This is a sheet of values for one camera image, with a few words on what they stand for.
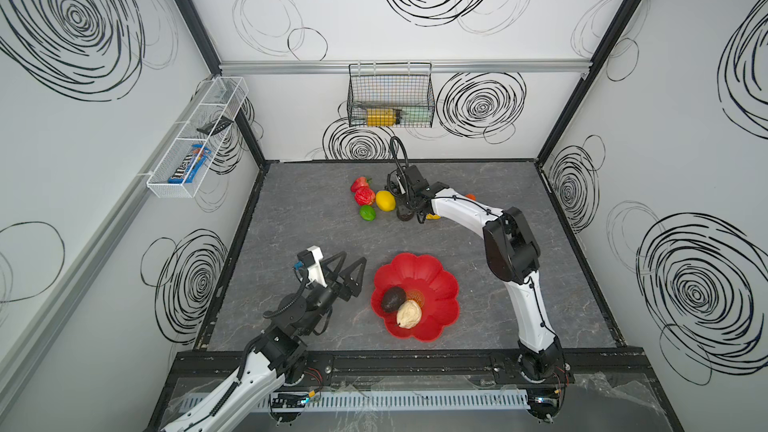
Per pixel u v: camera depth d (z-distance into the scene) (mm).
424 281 886
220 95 913
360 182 1084
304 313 567
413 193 786
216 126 762
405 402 963
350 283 648
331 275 685
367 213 1011
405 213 987
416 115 867
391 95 991
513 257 569
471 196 1070
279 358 586
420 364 755
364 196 1020
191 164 723
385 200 1012
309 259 641
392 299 807
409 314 766
